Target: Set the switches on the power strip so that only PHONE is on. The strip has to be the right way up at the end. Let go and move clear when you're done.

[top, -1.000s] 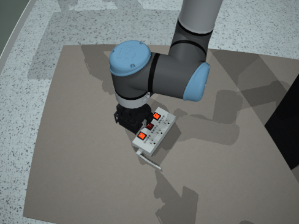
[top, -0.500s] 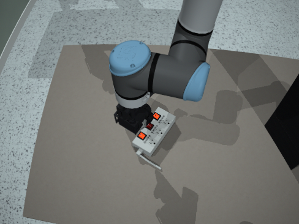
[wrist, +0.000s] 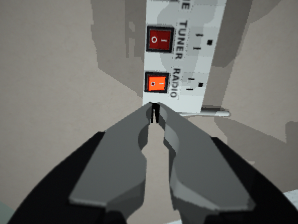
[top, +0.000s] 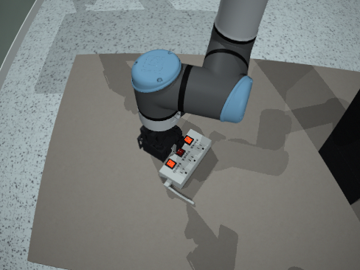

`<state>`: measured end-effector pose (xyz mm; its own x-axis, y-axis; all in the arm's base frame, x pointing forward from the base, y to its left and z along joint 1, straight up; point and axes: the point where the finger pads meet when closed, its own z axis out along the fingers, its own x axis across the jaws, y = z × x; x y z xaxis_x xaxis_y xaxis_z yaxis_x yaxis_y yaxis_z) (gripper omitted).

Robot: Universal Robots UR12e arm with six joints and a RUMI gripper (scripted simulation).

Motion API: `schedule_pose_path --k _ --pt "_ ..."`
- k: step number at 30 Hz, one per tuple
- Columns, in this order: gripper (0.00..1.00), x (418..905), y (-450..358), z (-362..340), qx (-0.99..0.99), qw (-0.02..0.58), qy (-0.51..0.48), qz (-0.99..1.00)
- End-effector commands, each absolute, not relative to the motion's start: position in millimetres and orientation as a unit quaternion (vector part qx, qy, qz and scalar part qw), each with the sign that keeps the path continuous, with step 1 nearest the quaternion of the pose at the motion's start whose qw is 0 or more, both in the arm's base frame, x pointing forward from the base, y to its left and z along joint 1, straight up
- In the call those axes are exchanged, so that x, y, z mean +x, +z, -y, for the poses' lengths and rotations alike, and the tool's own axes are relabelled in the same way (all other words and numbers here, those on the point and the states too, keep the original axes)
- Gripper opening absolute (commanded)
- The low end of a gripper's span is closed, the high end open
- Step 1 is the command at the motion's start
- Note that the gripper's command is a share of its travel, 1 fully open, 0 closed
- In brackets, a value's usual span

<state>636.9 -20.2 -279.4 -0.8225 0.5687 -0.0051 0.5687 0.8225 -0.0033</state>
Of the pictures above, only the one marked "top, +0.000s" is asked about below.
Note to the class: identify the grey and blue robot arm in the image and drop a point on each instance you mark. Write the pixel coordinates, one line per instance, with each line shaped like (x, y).
(166, 89)

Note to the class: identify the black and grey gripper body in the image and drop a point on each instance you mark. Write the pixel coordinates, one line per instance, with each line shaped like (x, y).
(159, 143)

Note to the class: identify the white power strip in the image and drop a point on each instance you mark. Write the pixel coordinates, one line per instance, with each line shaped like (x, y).
(179, 167)

